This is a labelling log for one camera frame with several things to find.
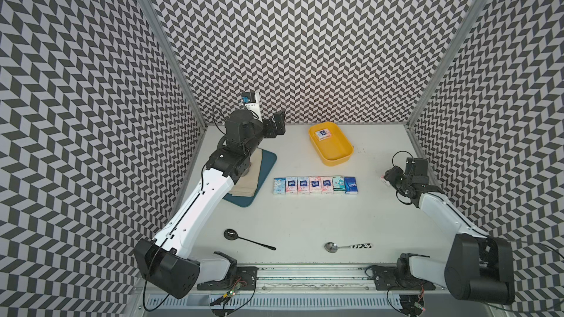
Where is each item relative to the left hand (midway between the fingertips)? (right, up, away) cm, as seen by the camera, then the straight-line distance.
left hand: (271, 114), depth 70 cm
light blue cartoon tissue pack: (+1, -28, +23) cm, 36 cm away
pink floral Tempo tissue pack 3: (+23, -5, +41) cm, 47 cm away
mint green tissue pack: (+27, -27, +23) cm, 45 cm away
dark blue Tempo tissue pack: (+32, -28, +23) cm, 48 cm away
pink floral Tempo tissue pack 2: (+22, -28, +22) cm, 42 cm away
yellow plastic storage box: (+26, -10, +40) cm, 48 cm away
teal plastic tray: (-5, -18, +33) cm, 38 cm away
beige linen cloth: (-13, -28, +26) cm, 40 cm away
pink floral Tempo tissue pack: (+17, -27, +23) cm, 39 cm away
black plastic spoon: (-17, -44, +12) cm, 49 cm away
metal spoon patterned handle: (+21, -47, +7) cm, 52 cm away
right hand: (+46, -24, +18) cm, 55 cm away
